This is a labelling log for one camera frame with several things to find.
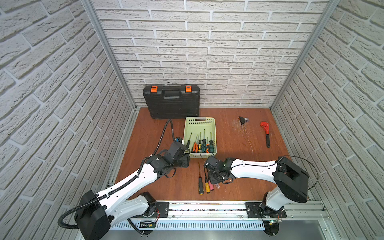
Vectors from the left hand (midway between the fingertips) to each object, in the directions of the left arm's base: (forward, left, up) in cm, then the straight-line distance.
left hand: (190, 156), depth 79 cm
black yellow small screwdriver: (+17, +1, -12) cm, 21 cm away
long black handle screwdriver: (-11, -6, -11) cm, 17 cm away
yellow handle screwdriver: (-12, -10, -12) cm, 19 cm away
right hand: (-8, -14, -13) cm, 21 cm away
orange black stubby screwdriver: (+12, -11, -10) cm, 19 cm away
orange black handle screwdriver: (+12, -2, -11) cm, 16 cm away
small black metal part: (+35, -39, -10) cm, 53 cm away
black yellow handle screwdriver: (+12, -6, -10) cm, 17 cm away
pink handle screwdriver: (-13, -12, -11) cm, 20 cm away
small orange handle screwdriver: (+12, -4, -10) cm, 16 cm away
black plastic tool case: (+41, +13, +2) cm, 43 cm away
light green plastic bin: (+30, -3, -11) cm, 32 cm away
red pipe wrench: (+28, -56, -10) cm, 63 cm away
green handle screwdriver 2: (+13, -14, -11) cm, 22 cm away
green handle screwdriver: (+14, -9, -11) cm, 20 cm away
